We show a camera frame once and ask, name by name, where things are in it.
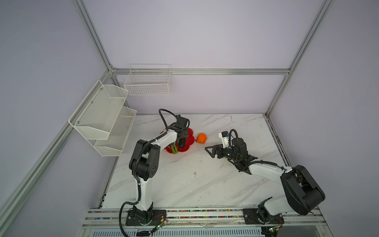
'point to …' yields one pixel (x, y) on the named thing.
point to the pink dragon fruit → (174, 146)
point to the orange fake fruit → (201, 138)
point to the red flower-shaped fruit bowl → (189, 140)
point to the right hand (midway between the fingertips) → (209, 147)
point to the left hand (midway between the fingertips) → (182, 132)
